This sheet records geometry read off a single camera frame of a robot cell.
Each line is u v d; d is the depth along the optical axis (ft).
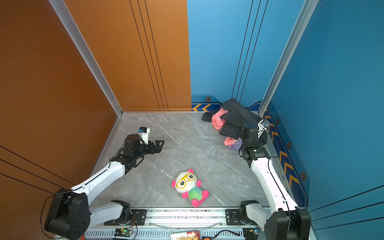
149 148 2.47
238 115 3.35
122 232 2.32
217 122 3.47
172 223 2.39
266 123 2.14
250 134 1.87
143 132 2.46
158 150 2.55
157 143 2.54
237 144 2.93
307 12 2.32
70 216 1.33
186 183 2.54
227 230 2.31
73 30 2.52
